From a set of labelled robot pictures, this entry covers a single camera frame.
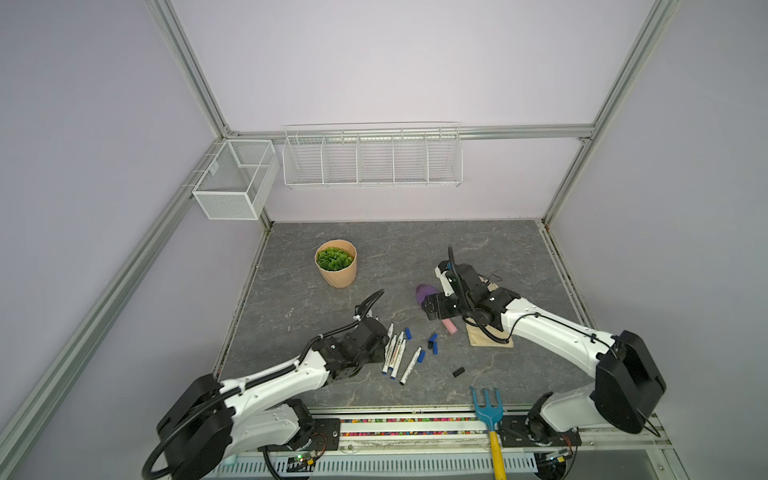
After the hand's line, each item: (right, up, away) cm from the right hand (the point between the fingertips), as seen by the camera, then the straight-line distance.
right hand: (435, 303), depth 85 cm
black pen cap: (-1, -13, +2) cm, 13 cm away
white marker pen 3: (-11, -16, 0) cm, 19 cm away
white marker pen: (-13, -9, +6) cm, 17 cm away
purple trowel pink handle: (-2, +2, +16) cm, 16 cm away
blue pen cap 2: (0, -12, +6) cm, 13 cm away
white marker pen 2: (-13, -18, 0) cm, 22 cm away
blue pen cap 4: (-4, -16, +2) cm, 16 cm away
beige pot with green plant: (-30, +12, +9) cm, 34 cm away
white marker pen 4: (-7, -18, 0) cm, 19 cm away
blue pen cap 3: (0, -14, +4) cm, 15 cm away
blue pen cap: (-8, -10, +7) cm, 14 cm away
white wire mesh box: (-66, +39, +18) cm, 79 cm away
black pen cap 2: (+6, -19, -2) cm, 20 cm away
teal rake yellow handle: (+14, -27, -9) cm, 32 cm away
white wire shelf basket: (-17, +47, +14) cm, 52 cm away
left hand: (-16, -12, -2) cm, 20 cm away
